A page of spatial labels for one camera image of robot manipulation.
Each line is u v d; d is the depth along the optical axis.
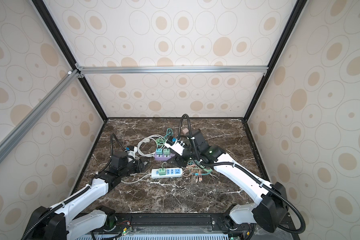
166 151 0.92
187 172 0.90
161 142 0.92
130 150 0.76
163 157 0.94
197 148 0.56
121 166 0.66
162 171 0.85
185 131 1.09
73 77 0.85
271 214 0.39
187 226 0.73
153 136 1.08
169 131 1.10
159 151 0.92
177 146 0.62
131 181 0.87
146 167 0.79
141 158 0.97
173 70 0.94
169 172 0.88
